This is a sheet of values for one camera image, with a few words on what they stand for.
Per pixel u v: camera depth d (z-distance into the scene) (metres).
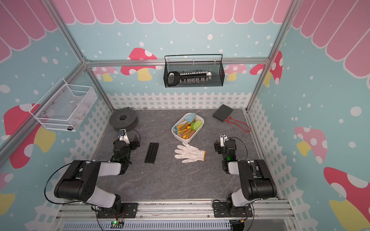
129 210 0.75
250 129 1.09
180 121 1.06
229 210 0.68
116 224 0.73
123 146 0.71
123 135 0.79
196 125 1.05
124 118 1.09
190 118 1.09
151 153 0.94
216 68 0.94
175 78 0.89
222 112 1.20
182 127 1.01
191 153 0.94
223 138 0.79
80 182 0.46
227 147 0.73
